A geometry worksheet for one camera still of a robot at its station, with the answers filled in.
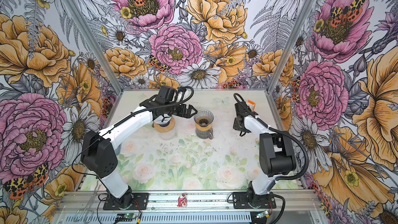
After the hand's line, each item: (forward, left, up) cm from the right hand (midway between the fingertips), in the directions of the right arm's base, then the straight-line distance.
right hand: (241, 130), depth 94 cm
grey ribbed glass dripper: (+5, +23, +7) cm, 24 cm away
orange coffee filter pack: (+14, -8, +7) cm, 18 cm away
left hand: (+3, +30, +14) cm, 34 cm away
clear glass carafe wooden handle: (0, +44, -3) cm, 44 cm away
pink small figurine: (-35, +33, -1) cm, 48 cm away
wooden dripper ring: (-1, +23, +6) cm, 23 cm away
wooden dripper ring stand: (-2, +44, +7) cm, 44 cm away
